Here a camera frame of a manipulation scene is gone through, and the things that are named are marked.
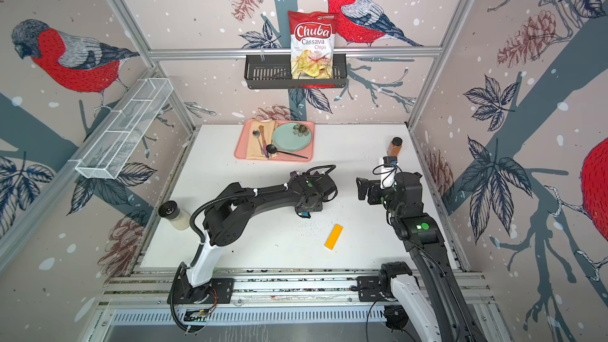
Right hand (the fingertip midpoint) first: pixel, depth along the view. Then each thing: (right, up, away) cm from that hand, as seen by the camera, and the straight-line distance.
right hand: (370, 176), depth 75 cm
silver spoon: (-47, +16, +42) cm, 65 cm away
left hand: (-17, -14, +17) cm, 28 cm away
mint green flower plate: (-29, +14, +41) cm, 53 cm away
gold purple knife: (-46, +19, +46) cm, 68 cm away
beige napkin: (-47, +8, +35) cm, 60 cm away
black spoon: (-38, +8, +35) cm, 52 cm away
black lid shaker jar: (-68, -12, +4) cm, 70 cm away
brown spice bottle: (+18, +9, +28) cm, 34 cm away
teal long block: (-22, -14, +4) cm, 26 cm away
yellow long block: (-11, -24, +10) cm, 28 cm away
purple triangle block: (-27, -3, +25) cm, 37 cm away
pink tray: (-23, +5, +35) cm, 42 cm away
